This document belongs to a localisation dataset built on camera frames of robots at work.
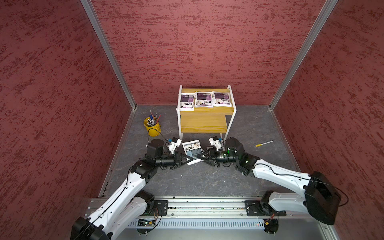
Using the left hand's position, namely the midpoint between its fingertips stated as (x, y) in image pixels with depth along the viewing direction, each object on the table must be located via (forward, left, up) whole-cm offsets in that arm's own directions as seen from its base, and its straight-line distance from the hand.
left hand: (191, 163), depth 70 cm
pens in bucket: (+34, +28, -10) cm, 45 cm away
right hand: (+1, -3, 0) cm, 3 cm away
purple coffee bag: (+27, +3, +15) cm, 31 cm away
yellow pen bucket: (+28, +26, -13) cm, 41 cm away
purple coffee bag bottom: (+28, -15, +16) cm, 36 cm away
